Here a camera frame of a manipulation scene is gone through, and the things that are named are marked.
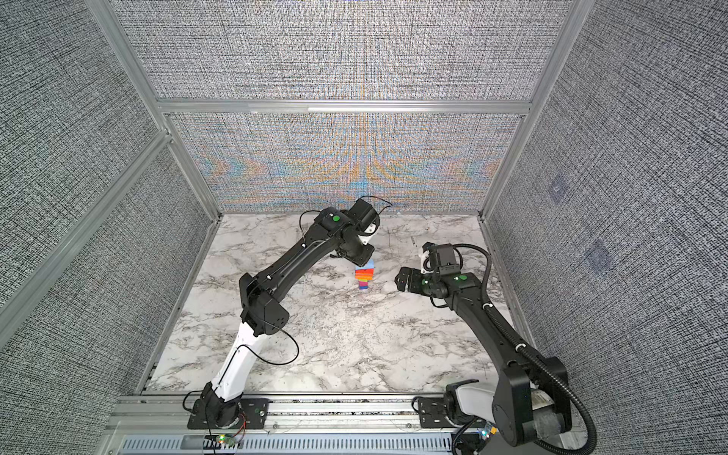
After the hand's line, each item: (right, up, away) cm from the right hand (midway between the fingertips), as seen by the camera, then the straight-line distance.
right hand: (410, 279), depth 85 cm
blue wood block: (-14, -4, +12) cm, 19 cm away
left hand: (-14, +6, +2) cm, 15 cm away
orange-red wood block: (-14, 0, +7) cm, 16 cm away
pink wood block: (-14, -3, +11) cm, 18 cm away
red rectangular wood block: (-13, +2, +5) cm, 15 cm away
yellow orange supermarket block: (-14, -1, +8) cm, 16 cm away
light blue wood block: (-13, +5, -7) cm, 15 cm away
